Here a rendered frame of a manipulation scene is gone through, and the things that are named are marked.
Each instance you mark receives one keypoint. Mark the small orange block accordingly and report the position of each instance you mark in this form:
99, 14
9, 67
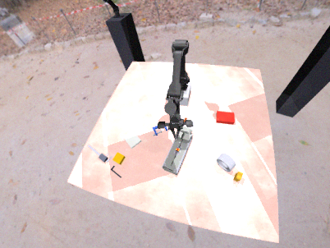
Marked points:
238, 176

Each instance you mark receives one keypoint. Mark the red rectangular block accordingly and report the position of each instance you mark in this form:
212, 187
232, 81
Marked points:
227, 118

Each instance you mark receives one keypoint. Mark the yellow block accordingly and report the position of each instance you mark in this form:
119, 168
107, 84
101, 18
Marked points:
119, 158

